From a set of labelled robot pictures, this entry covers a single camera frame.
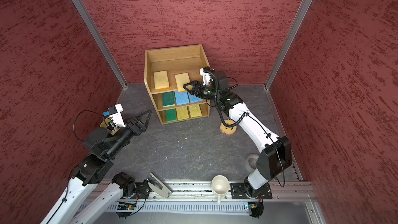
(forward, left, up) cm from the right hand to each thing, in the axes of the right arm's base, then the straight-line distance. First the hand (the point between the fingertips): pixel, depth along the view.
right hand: (185, 90), depth 72 cm
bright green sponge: (+5, +13, -29) cm, 32 cm away
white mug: (-35, -16, -34) cm, 51 cm away
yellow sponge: (+9, -3, -30) cm, 31 cm away
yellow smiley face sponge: (-6, -24, -31) cm, 39 cm away
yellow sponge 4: (+8, +3, 0) cm, 8 cm away
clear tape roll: (-21, -35, -31) cm, 52 cm away
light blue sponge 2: (+9, +5, -15) cm, 18 cm away
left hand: (-13, +15, -1) cm, 20 cm away
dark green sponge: (+7, +12, -15) cm, 20 cm away
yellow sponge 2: (+8, +6, -30) cm, 32 cm away
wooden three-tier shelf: (+15, +11, 0) cm, 19 cm away
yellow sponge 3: (+8, +13, 0) cm, 15 cm away
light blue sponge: (+8, -3, -16) cm, 18 cm away
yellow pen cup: (-4, +47, -20) cm, 51 cm away
